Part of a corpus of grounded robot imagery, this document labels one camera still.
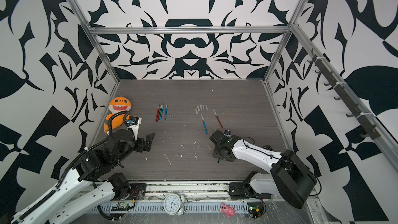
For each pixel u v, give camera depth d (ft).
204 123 3.24
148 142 2.09
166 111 3.42
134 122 1.98
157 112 3.35
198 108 3.43
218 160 2.73
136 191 2.40
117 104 3.11
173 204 2.23
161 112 3.35
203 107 3.44
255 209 2.33
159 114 3.34
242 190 2.20
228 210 2.22
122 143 1.66
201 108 3.44
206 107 3.44
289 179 1.37
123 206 2.33
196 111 3.36
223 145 2.07
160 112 3.35
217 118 3.27
